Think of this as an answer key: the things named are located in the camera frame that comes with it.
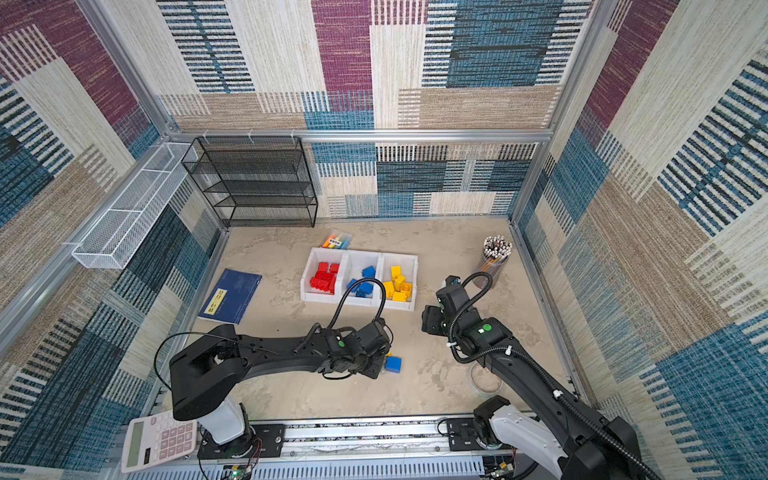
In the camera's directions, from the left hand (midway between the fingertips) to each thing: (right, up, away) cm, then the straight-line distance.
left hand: (379, 362), depth 84 cm
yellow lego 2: (+6, +16, +12) cm, 21 cm away
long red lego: (-20, +20, +15) cm, 32 cm away
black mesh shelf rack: (-46, +56, +25) cm, 76 cm away
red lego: (-16, +25, +20) cm, 36 cm away
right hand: (+15, +12, -3) cm, 19 cm away
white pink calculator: (-53, -14, -12) cm, 56 cm away
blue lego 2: (-9, +18, +17) cm, 26 cm away
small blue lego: (-5, +18, +15) cm, 24 cm away
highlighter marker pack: (-16, +35, +28) cm, 47 cm away
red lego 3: (-16, +19, +14) cm, 29 cm away
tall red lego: (-20, +23, +18) cm, 35 cm away
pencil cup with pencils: (+33, +31, +3) cm, 46 cm away
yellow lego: (+5, +24, +19) cm, 31 cm away
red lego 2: (-20, +26, +21) cm, 39 cm away
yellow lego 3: (+8, +19, +12) cm, 24 cm away
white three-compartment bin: (-10, +27, +20) cm, 35 cm away
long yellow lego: (+6, +21, +13) cm, 25 cm away
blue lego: (-4, +24, +18) cm, 30 cm away
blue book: (-49, +16, +15) cm, 54 cm away
